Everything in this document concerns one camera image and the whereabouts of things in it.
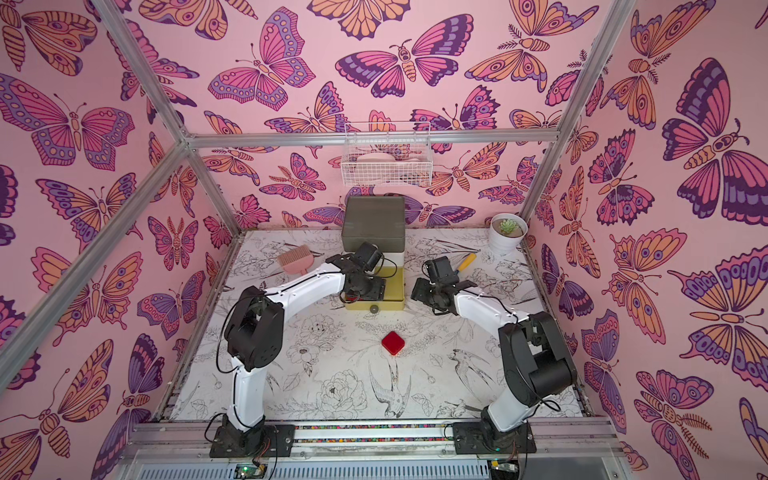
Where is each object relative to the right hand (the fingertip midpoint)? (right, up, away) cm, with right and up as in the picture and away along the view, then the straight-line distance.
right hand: (414, 293), depth 93 cm
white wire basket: (-8, +44, +2) cm, 45 cm away
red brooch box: (-7, -14, -2) cm, 16 cm away
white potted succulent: (+34, +21, +13) cm, 42 cm away
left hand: (-11, +1, +2) cm, 11 cm away
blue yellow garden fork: (+21, +10, +16) cm, 28 cm away
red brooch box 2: (-19, 0, -7) cm, 20 cm away
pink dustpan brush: (-41, +10, +17) cm, 46 cm away
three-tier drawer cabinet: (-11, +25, +19) cm, 33 cm away
